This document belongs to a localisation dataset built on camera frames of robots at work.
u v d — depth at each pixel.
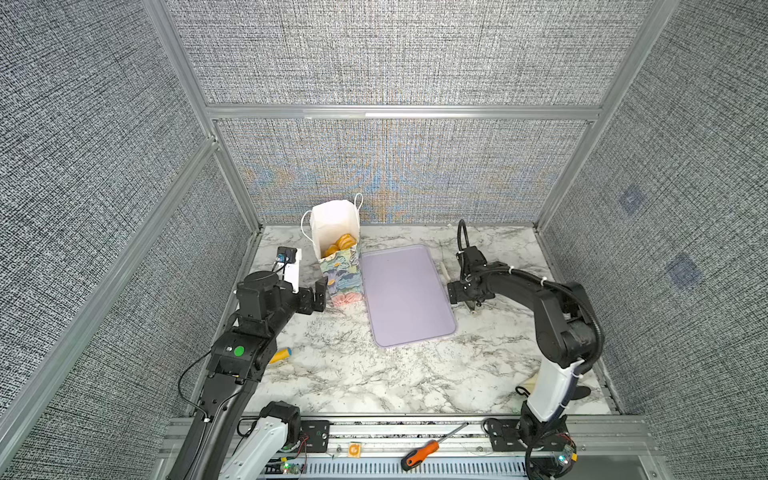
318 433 0.73
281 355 0.86
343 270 0.85
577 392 0.80
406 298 0.93
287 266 0.57
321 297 0.62
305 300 0.60
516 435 0.73
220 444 0.45
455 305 0.94
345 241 0.96
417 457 0.69
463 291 0.89
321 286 0.61
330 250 0.98
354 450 0.71
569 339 0.50
